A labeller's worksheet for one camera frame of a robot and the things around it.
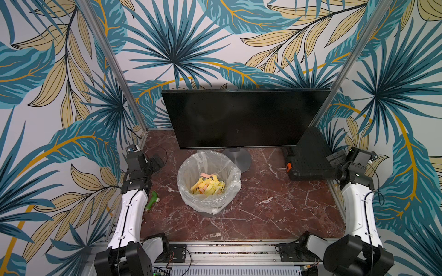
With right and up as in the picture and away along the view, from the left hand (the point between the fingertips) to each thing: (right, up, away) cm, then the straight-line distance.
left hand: (150, 161), depth 81 cm
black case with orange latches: (+81, 0, +15) cm, 83 cm away
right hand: (+87, 0, -4) cm, 87 cm away
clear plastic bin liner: (+28, 0, -2) cm, 28 cm away
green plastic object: (0, -19, +5) cm, 20 cm away
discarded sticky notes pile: (+27, -12, +6) cm, 30 cm away
